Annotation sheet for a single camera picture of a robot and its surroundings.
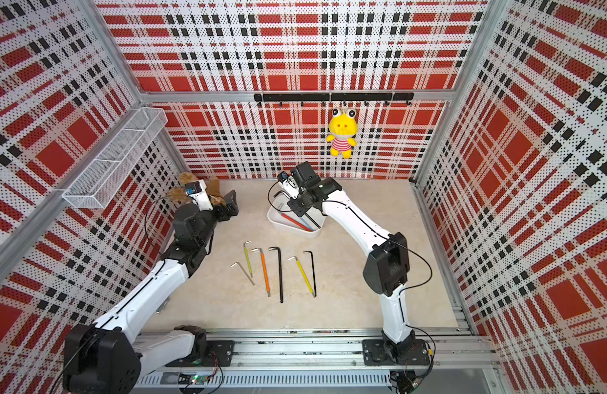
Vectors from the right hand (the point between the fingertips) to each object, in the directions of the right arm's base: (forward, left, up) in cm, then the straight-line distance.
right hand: (303, 200), depth 86 cm
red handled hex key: (+7, +7, -22) cm, 24 cm away
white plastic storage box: (+4, -2, -22) cm, 22 cm away
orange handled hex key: (-16, +16, -22) cm, 31 cm away
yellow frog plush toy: (+25, -15, +13) cm, 32 cm away
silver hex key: (-16, +24, -21) cm, 36 cm away
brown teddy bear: (+15, +56, -13) cm, 59 cm away
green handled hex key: (-11, +23, -22) cm, 34 cm away
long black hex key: (-18, +9, -21) cm, 29 cm away
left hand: (-2, +25, +7) cm, 26 cm away
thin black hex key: (-16, -3, -22) cm, 27 cm away
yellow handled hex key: (-19, 0, -22) cm, 29 cm away
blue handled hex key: (+4, +3, -21) cm, 22 cm away
